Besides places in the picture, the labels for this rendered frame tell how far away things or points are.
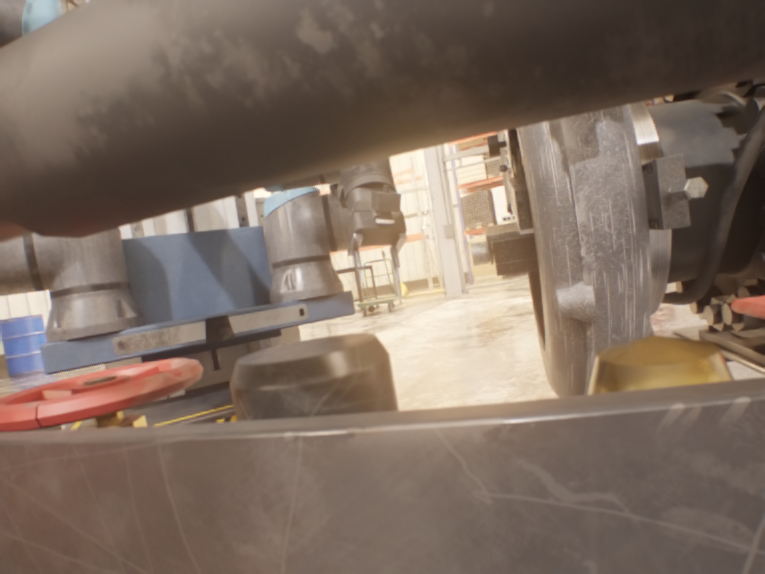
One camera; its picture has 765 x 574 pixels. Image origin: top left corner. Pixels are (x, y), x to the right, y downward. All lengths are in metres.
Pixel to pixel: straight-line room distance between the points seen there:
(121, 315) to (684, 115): 1.11
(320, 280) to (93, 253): 0.47
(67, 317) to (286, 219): 0.49
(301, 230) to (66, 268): 0.49
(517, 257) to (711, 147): 0.34
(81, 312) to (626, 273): 0.94
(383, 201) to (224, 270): 0.69
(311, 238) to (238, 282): 0.24
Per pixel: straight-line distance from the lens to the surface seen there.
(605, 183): 0.55
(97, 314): 1.00
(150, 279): 1.16
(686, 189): 0.48
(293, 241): 1.06
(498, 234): 0.74
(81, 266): 1.02
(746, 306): 0.27
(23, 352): 8.24
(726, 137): 0.85
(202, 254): 1.17
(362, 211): 0.58
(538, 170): 0.57
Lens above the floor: 0.52
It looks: 3 degrees down
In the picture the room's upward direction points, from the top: 9 degrees counter-clockwise
